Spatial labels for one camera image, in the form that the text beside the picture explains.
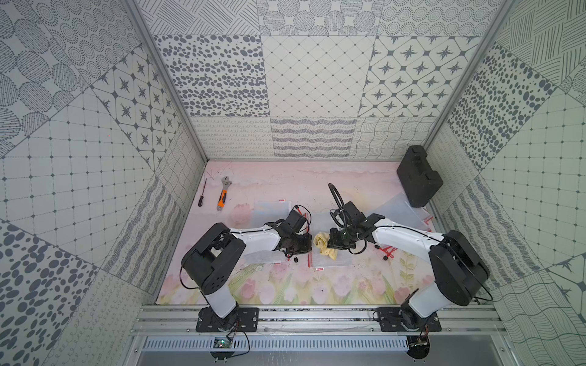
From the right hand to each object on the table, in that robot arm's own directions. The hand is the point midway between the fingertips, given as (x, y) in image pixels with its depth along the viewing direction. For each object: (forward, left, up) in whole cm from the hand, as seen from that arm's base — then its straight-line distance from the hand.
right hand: (329, 247), depth 86 cm
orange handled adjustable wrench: (+34, +49, -2) cm, 60 cm away
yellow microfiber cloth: (+1, +4, +5) cm, 6 cm away
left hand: (-2, +4, -1) cm, 4 cm away
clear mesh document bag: (-3, -6, -3) cm, 7 cm away
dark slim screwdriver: (+24, +58, -1) cm, 63 cm away
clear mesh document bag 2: (+22, -34, -6) cm, 41 cm away
